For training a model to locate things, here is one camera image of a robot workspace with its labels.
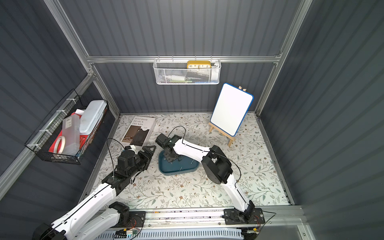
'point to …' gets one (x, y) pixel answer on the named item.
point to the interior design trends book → (140, 131)
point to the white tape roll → (56, 144)
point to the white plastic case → (91, 116)
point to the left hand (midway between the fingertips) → (154, 151)
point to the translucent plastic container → (71, 132)
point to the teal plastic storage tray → (175, 167)
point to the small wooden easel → (228, 136)
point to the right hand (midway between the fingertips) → (175, 154)
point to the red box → (83, 137)
